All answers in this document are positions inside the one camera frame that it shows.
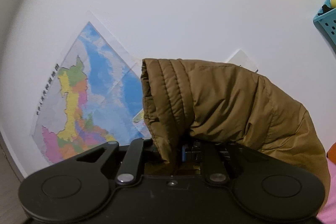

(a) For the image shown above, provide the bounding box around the brown puffer jacket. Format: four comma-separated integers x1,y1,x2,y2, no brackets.
140,57,332,208

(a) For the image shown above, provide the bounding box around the white wall socket plate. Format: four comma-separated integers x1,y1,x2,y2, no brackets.
226,49,259,73

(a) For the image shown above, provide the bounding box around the colourful wall map poster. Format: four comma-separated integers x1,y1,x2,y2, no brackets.
31,12,150,165

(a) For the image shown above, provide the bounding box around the grey wooden door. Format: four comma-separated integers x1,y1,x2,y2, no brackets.
1,135,27,223

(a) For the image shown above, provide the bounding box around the pink floral bed sheet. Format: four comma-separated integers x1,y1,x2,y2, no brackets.
317,144,336,224

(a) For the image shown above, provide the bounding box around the yellow object in basket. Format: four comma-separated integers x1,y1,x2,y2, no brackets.
330,0,336,9

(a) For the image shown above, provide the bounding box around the teal plastic storage basket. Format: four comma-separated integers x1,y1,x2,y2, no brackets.
313,0,335,45

